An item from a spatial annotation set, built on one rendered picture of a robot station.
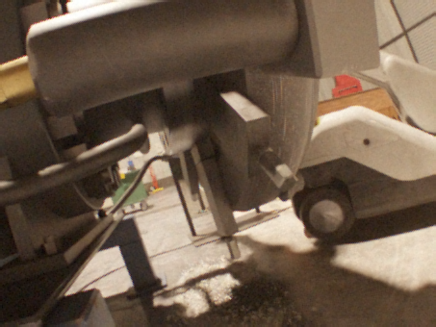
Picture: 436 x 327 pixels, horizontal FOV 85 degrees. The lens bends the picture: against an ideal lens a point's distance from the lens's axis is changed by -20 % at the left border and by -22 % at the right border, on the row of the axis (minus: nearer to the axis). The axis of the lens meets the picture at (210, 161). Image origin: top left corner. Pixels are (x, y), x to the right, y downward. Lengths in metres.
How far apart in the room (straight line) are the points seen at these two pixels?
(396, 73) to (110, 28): 0.87
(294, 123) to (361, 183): 0.48
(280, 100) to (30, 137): 0.32
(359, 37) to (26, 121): 0.38
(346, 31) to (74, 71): 0.21
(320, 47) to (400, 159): 0.61
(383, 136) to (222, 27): 0.65
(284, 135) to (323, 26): 0.17
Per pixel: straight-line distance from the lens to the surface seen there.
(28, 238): 0.42
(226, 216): 0.56
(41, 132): 0.40
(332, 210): 0.86
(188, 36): 0.20
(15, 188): 0.26
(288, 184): 0.27
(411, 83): 0.97
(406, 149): 0.81
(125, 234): 0.94
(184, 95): 0.46
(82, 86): 0.20
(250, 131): 0.30
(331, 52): 0.24
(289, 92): 0.34
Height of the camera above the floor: 0.33
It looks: level
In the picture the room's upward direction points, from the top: 17 degrees counter-clockwise
